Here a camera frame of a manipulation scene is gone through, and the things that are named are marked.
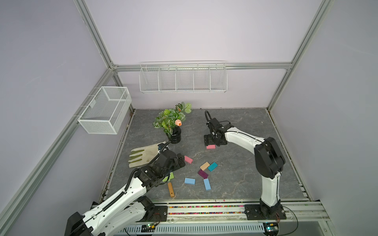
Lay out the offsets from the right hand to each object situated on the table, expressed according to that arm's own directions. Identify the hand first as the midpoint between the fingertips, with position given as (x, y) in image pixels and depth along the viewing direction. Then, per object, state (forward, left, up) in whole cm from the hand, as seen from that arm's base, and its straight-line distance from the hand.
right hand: (211, 140), depth 96 cm
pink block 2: (-3, 0, -4) cm, 5 cm away
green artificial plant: (0, +26, +22) cm, 34 cm away
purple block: (-21, +7, -4) cm, 22 cm away
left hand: (-18, +20, +8) cm, 28 cm away
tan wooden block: (-16, +5, -4) cm, 17 cm away
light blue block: (-25, +14, -4) cm, 29 cm away
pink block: (-12, +15, -4) cm, 20 cm away
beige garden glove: (-9, +44, -4) cm, 45 cm away
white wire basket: (+6, +62, +21) cm, 66 cm away
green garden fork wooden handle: (-32, +24, -4) cm, 40 cm away
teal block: (-17, 0, -5) cm, 17 cm away
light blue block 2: (-27, +4, -4) cm, 27 cm away
